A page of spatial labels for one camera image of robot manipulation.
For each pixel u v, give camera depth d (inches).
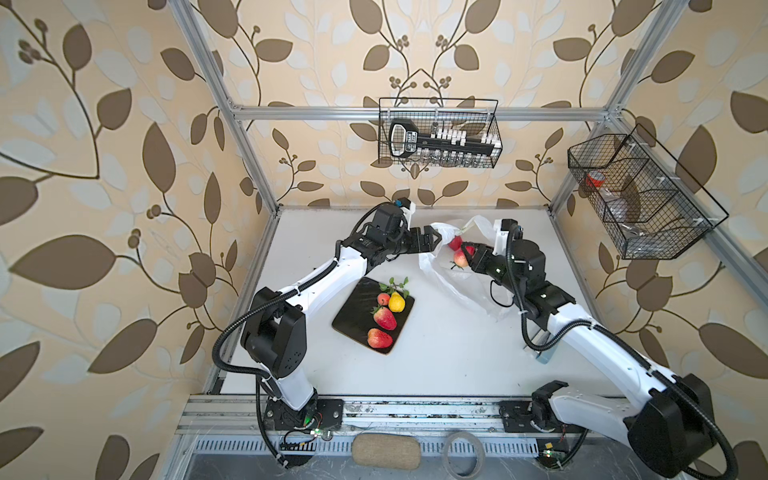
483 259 26.8
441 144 33.3
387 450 26.4
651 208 28.6
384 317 34.1
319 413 29.0
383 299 35.9
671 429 15.1
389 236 26.1
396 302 35.0
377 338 32.5
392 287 37.7
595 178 34.5
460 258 30.1
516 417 28.8
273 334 17.7
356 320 35.0
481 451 27.2
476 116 35.8
